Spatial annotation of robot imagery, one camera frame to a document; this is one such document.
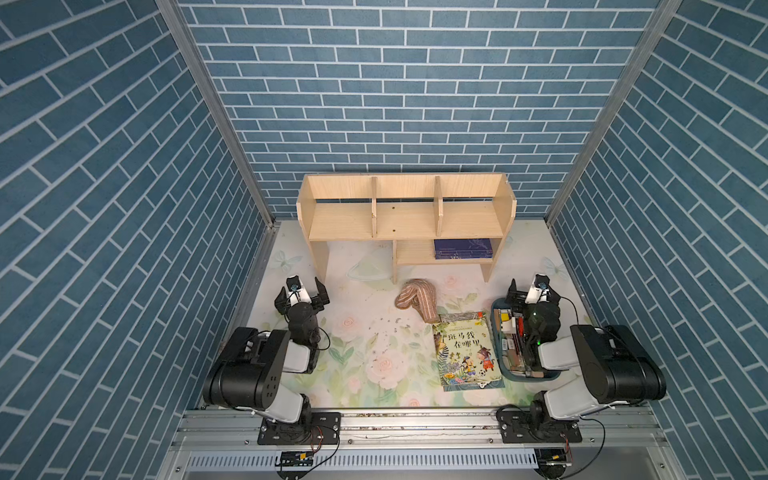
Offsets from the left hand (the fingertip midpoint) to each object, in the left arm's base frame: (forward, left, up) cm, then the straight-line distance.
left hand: (308, 281), depth 88 cm
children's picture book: (-18, -47, -9) cm, 51 cm away
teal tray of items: (-11, -63, -8) cm, 65 cm away
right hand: (0, -68, 0) cm, 68 cm away
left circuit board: (-42, -2, -14) cm, 45 cm away
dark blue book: (+11, -48, +4) cm, 49 cm away
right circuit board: (-42, -64, -11) cm, 78 cm away
